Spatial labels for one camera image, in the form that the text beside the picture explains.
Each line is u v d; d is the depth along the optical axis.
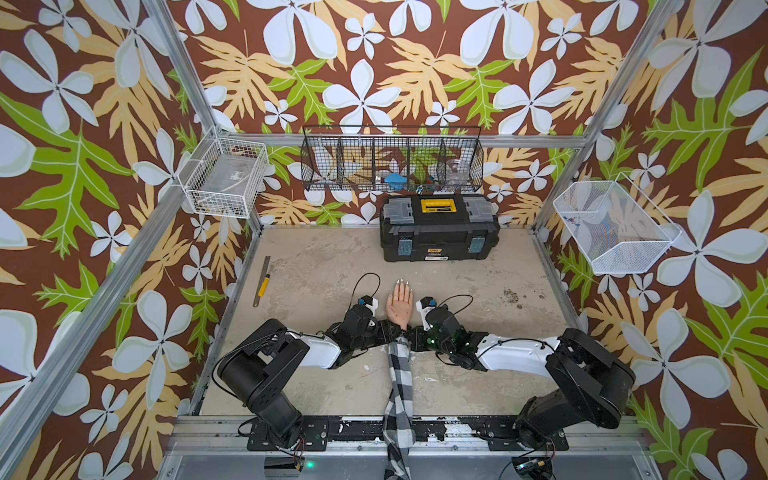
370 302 0.86
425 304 0.80
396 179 0.96
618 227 0.82
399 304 0.96
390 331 0.84
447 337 0.69
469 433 0.76
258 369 0.46
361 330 0.73
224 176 0.86
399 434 0.69
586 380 0.45
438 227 0.98
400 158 0.96
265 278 1.04
